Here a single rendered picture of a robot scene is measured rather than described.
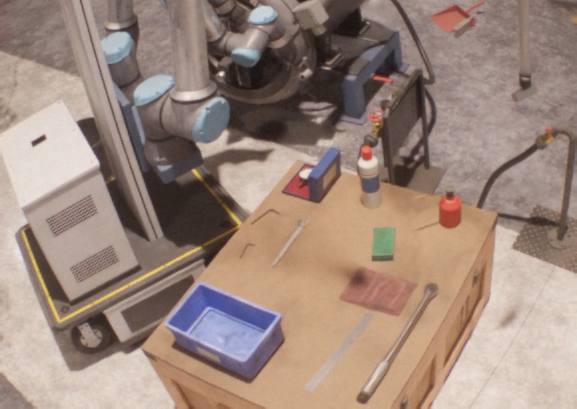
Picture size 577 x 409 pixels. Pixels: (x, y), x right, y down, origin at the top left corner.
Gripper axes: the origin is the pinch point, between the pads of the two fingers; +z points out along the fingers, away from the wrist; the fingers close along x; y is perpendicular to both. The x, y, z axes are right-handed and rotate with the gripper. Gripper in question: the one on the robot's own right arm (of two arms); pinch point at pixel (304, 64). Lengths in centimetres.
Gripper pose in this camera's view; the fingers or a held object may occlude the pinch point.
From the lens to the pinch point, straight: 272.8
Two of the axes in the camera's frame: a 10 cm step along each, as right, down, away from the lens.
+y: -6.5, 7.5, -1.1
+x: 6.7, 5.0, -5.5
